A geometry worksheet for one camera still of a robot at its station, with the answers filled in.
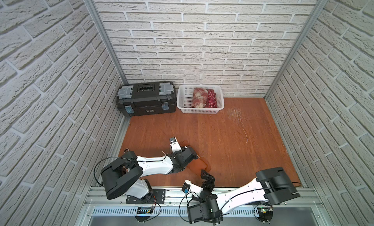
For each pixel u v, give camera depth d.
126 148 0.90
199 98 1.04
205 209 0.55
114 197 0.44
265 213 0.70
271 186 0.46
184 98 1.18
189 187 0.62
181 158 0.66
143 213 0.71
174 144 0.76
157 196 0.74
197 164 0.82
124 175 0.43
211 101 1.10
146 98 0.97
